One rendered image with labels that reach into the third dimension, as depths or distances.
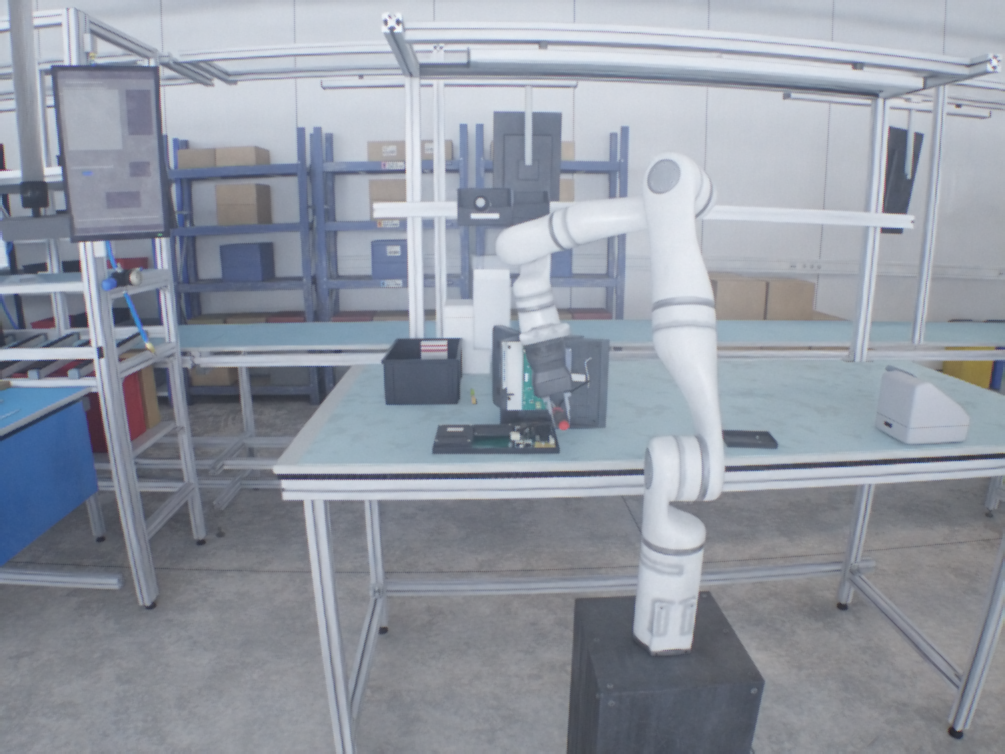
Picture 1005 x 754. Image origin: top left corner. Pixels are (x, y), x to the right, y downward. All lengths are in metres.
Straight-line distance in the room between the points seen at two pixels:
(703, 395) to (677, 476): 0.12
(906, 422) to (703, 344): 0.78
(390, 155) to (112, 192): 3.18
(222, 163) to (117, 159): 3.29
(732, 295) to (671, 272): 3.95
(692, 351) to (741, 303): 4.01
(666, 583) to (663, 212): 0.53
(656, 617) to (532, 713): 1.22
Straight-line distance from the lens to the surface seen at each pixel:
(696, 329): 0.91
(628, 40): 1.71
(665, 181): 0.98
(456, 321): 1.93
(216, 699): 2.35
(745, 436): 1.51
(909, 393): 1.59
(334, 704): 1.77
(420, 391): 1.66
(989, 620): 2.19
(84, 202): 2.19
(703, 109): 5.90
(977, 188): 7.29
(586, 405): 1.49
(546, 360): 1.18
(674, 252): 0.94
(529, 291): 1.15
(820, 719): 2.31
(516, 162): 3.22
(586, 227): 1.07
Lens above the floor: 1.48
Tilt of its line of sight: 14 degrees down
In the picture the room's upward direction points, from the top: straight up
